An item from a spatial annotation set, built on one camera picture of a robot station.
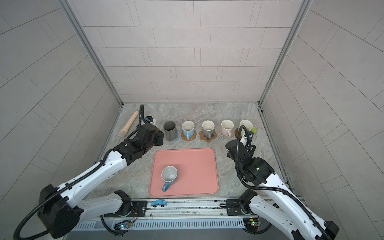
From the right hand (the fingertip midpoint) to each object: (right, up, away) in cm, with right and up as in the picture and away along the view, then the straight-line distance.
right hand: (233, 146), depth 74 cm
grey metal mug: (-35, +6, +14) cm, 38 cm away
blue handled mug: (-34, -17, +6) cm, 38 cm away
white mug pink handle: (0, +8, +19) cm, 21 cm away
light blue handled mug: (-25, +7, +20) cm, 33 cm away
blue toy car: (-37, -26, -4) cm, 45 cm away
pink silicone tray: (-19, -16, +8) cm, 26 cm away
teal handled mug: (-12, +7, +17) cm, 22 cm away
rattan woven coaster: (-22, 0, +22) cm, 31 cm away
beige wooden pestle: (-67, +4, +21) cm, 70 cm away
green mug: (+13, +9, +17) cm, 24 cm away
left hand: (-36, +6, +6) cm, 37 cm away
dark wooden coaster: (+8, +4, +26) cm, 27 cm away
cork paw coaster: (-13, 0, +22) cm, 25 cm away
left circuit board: (-50, -33, -10) cm, 61 cm away
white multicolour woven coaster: (-1, +1, +22) cm, 22 cm away
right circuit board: (+7, -35, -6) cm, 36 cm away
